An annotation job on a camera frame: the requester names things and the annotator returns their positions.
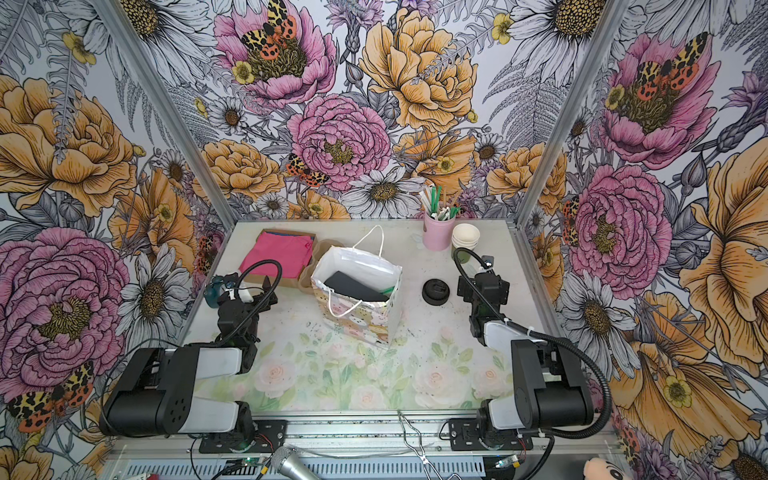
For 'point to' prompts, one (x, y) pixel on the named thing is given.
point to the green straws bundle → (431, 197)
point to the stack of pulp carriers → (319, 249)
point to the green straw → (390, 290)
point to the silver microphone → (287, 462)
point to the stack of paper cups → (465, 235)
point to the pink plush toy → (600, 469)
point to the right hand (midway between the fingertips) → (481, 284)
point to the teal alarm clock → (213, 290)
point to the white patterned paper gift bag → (367, 320)
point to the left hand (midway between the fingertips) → (254, 287)
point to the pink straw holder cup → (438, 234)
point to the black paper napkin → (350, 286)
